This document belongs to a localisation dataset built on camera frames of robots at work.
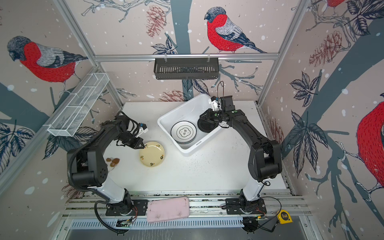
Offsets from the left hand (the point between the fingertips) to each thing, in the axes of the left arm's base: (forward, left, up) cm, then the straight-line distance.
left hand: (140, 145), depth 87 cm
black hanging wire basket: (+53, -26, +19) cm, 62 cm away
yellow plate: (-3, -7, -6) cm, 9 cm away
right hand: (+12, -36, +12) cm, 39 cm away
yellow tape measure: (-35, -75, -6) cm, 83 cm away
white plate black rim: (+14, -25, -6) cm, 29 cm away
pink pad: (-32, -18, -7) cm, 37 cm away
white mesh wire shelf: (+12, +30, +22) cm, 39 cm away
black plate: (+6, -39, +14) cm, 42 cm away
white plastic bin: (+31, -29, -4) cm, 43 cm away
